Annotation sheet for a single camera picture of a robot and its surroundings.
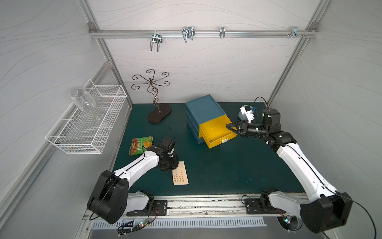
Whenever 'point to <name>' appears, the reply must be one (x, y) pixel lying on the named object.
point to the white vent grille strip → (191, 222)
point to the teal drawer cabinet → (200, 111)
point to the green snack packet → (139, 145)
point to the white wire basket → (88, 130)
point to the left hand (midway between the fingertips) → (177, 167)
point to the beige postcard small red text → (180, 175)
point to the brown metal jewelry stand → (153, 116)
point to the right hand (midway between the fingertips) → (227, 126)
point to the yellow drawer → (215, 132)
